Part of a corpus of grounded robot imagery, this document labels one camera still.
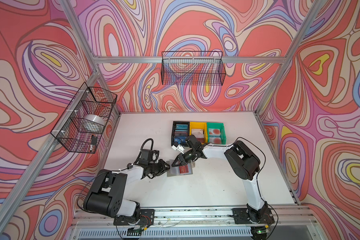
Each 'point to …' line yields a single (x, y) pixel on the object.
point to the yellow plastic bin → (199, 125)
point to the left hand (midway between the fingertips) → (171, 167)
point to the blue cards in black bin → (180, 133)
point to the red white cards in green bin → (214, 136)
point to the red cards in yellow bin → (199, 134)
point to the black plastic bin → (174, 128)
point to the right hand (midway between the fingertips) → (175, 167)
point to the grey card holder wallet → (175, 171)
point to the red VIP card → (184, 169)
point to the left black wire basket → (80, 127)
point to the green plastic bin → (217, 125)
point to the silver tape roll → (95, 118)
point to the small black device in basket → (94, 140)
